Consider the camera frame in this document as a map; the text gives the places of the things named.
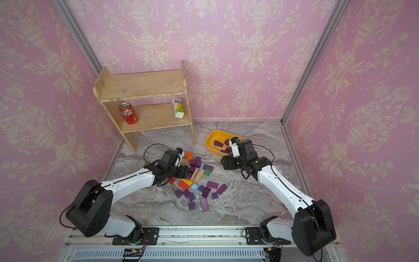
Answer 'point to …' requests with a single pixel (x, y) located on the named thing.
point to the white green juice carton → (178, 108)
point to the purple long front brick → (204, 204)
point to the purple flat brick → (208, 167)
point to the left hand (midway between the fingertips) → (185, 170)
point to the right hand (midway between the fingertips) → (229, 159)
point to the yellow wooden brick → (189, 182)
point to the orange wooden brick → (189, 156)
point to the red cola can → (128, 113)
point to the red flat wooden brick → (183, 185)
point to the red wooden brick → (173, 179)
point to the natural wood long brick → (199, 176)
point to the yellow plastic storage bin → (221, 136)
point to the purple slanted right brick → (222, 189)
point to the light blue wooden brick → (195, 187)
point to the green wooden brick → (207, 172)
